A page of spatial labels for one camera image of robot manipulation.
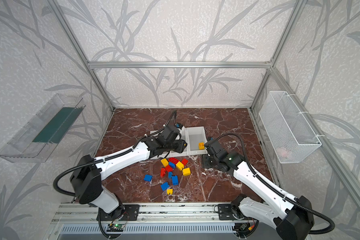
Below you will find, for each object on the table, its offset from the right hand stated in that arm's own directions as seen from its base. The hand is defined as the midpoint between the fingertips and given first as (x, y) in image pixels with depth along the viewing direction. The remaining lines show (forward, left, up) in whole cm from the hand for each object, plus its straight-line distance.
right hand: (206, 154), depth 79 cm
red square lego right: (+2, +12, -14) cm, 18 cm away
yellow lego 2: (-5, +11, -11) cm, 16 cm away
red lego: (-6, +24, -11) cm, 27 cm away
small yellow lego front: (-15, +20, -12) cm, 28 cm away
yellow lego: (+11, +2, -11) cm, 16 cm away
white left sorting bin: (+1, +25, +20) cm, 32 cm away
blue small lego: (-7, +20, -11) cm, 24 cm away
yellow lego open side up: (+2, +24, -14) cm, 28 cm away
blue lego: (-8, +33, -13) cm, 36 cm away
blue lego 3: (-12, +23, -14) cm, 29 cm away
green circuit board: (-31, +44, -14) cm, 56 cm away
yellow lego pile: (-1, +15, -11) cm, 19 cm away
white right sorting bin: (+21, +6, -13) cm, 26 cm away
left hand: (+8, +10, +3) cm, 13 cm away
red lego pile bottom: (-3, +21, -13) cm, 25 cm away
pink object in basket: (-1, -37, +6) cm, 37 cm away
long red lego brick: (+2, +19, -11) cm, 22 cm away
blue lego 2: (-10, +17, -12) cm, 23 cm away
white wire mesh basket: (-2, -34, +21) cm, 40 cm away
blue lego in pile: (-1, +19, -12) cm, 22 cm away
